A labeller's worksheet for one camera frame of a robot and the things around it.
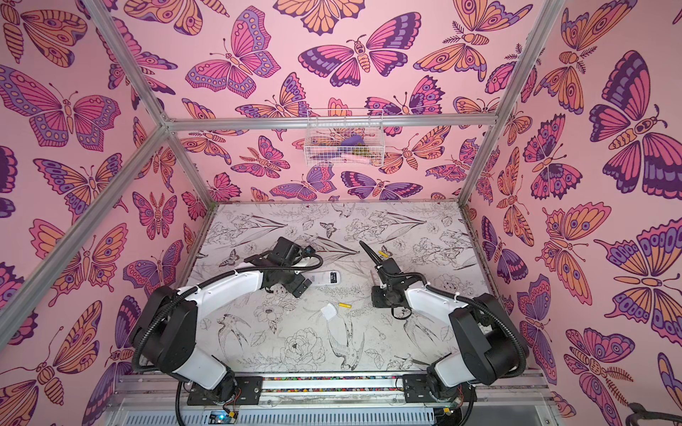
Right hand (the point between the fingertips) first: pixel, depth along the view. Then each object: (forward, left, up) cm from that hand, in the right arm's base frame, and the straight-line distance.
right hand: (378, 295), depth 91 cm
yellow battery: (-3, +11, -1) cm, 12 cm away
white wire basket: (+46, +11, +32) cm, 57 cm away
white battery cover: (-5, +17, -2) cm, 18 cm away
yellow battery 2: (+18, -3, -1) cm, 18 cm away
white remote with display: (+7, +16, +1) cm, 17 cm away
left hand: (+6, +27, +6) cm, 28 cm away
